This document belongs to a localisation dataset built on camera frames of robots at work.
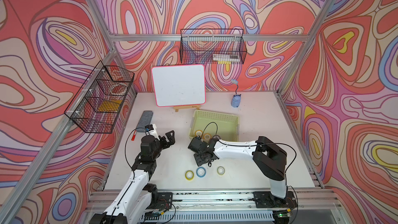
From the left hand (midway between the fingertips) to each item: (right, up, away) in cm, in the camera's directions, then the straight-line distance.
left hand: (168, 134), depth 84 cm
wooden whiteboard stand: (+1, +14, +24) cm, 28 cm away
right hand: (+19, -17, +3) cm, 26 cm away
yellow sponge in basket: (-25, +16, -12) cm, 32 cm away
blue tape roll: (+18, -20, -1) cm, 27 cm away
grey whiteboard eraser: (-20, +6, +18) cm, 27 cm away
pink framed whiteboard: (+3, +29, +18) cm, 34 cm away
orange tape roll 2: (+22, -3, +10) cm, 24 cm away
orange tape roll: (+16, -1, +15) cm, 22 cm away
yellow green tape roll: (+11, -23, -3) cm, 26 cm away
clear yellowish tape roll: (+29, -20, -1) cm, 35 cm away
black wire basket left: (-32, +15, -10) cm, 37 cm away
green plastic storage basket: (+35, +2, +19) cm, 40 cm away
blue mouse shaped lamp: (+42, +20, +21) cm, 51 cm away
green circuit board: (-4, -34, -13) cm, 37 cm away
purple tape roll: (+27, -4, +12) cm, 30 cm away
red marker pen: (-25, -3, +12) cm, 28 cm away
